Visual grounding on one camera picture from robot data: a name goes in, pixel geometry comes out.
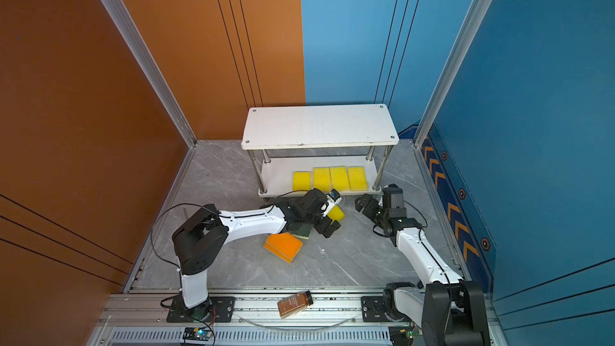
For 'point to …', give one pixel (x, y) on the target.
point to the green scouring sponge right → (303, 231)
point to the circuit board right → (400, 335)
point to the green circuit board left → (199, 333)
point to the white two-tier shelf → (342, 149)
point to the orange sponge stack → (283, 245)
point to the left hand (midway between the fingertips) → (333, 216)
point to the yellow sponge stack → (301, 181)
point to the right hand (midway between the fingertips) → (363, 206)
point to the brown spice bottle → (293, 304)
